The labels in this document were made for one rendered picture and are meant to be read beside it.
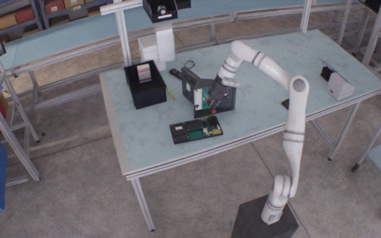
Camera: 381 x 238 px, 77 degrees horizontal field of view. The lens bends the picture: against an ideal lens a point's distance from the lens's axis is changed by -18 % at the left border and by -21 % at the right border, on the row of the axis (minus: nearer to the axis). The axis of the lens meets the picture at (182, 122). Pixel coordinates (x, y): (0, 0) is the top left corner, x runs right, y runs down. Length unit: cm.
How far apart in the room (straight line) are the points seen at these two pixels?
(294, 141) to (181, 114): 74
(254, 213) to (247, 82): 86
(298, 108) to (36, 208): 236
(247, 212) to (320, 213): 123
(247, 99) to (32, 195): 213
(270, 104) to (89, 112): 218
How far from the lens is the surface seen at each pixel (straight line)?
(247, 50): 126
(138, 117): 168
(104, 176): 273
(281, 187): 120
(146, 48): 187
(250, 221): 146
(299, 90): 120
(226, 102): 167
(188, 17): 290
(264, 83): 192
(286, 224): 149
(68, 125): 332
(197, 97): 157
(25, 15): 509
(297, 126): 119
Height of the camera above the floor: 216
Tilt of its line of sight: 46 degrees down
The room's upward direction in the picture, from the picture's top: 4 degrees counter-clockwise
